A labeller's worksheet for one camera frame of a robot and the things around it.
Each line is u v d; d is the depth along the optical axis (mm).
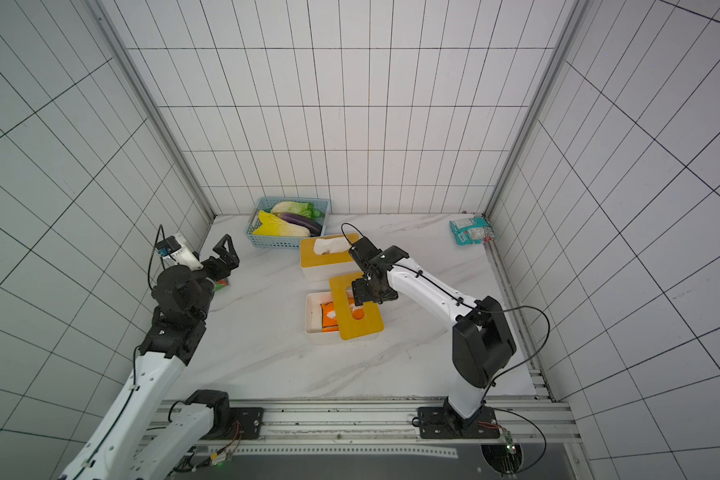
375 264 595
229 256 652
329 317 832
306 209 1111
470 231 1104
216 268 635
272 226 1057
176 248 589
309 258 947
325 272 957
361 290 743
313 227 1106
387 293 710
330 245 921
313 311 918
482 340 443
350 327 799
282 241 1065
